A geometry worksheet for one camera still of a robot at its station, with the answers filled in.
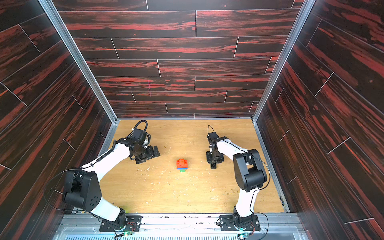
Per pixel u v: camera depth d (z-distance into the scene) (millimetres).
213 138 797
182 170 924
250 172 494
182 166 844
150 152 787
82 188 454
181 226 734
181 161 842
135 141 659
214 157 822
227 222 733
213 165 907
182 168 913
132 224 732
